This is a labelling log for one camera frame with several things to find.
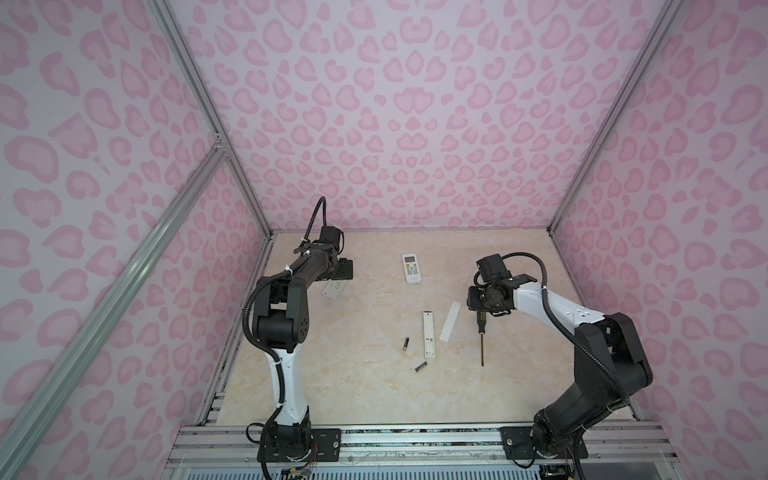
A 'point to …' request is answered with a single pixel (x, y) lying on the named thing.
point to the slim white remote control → (429, 336)
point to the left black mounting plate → (326, 446)
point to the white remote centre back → (411, 268)
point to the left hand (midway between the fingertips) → (337, 268)
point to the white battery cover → (450, 320)
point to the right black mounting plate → (516, 444)
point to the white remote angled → (332, 289)
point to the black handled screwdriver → (481, 325)
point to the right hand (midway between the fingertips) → (474, 299)
